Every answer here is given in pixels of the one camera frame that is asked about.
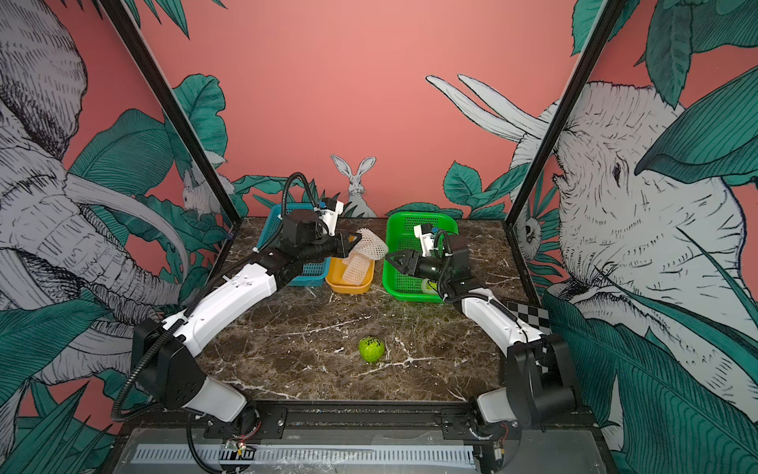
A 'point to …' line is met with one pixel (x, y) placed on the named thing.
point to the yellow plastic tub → (334, 273)
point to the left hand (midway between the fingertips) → (364, 232)
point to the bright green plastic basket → (400, 237)
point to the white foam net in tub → (355, 269)
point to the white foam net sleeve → (429, 286)
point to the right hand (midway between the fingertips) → (388, 256)
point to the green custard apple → (371, 348)
